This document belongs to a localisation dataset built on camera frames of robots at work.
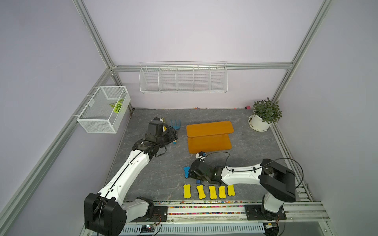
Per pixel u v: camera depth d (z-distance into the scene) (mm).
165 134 686
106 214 377
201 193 788
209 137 1021
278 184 449
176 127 1115
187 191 796
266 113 913
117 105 809
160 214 726
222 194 788
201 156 781
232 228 708
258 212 737
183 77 992
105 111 813
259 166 489
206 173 643
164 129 632
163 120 1082
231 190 792
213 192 788
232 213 753
